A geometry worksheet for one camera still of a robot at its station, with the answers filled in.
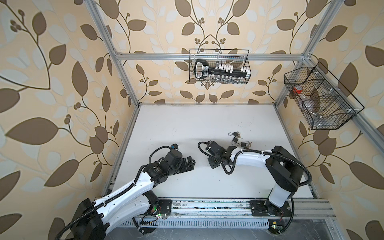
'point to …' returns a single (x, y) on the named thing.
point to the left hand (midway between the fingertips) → (191, 163)
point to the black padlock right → (243, 144)
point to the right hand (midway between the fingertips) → (212, 162)
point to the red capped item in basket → (297, 89)
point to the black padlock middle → (234, 141)
